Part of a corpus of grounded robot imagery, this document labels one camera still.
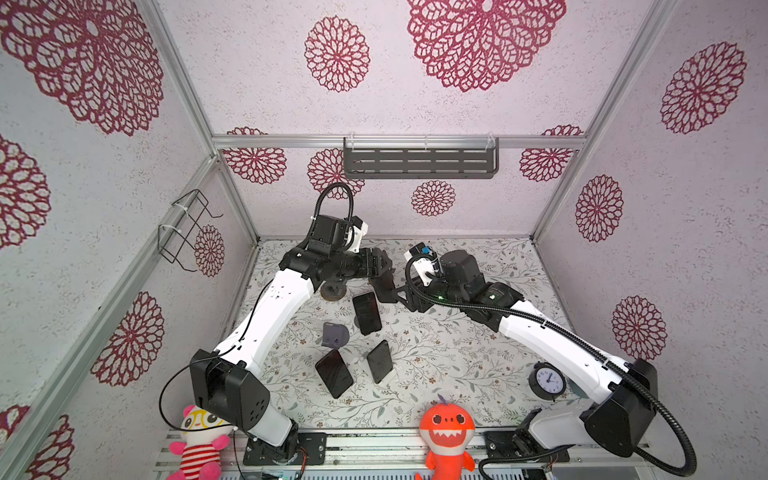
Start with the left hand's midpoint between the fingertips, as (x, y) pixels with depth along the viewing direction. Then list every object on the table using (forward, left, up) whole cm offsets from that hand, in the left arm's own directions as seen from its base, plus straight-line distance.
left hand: (380, 269), depth 77 cm
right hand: (-5, -5, 0) cm, 7 cm away
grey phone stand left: (-7, +14, -22) cm, 27 cm away
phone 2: (-13, 0, -29) cm, 31 cm away
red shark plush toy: (-34, -15, -18) cm, 41 cm away
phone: (-3, +4, -17) cm, 18 cm away
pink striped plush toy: (-36, +42, -20) cm, 59 cm away
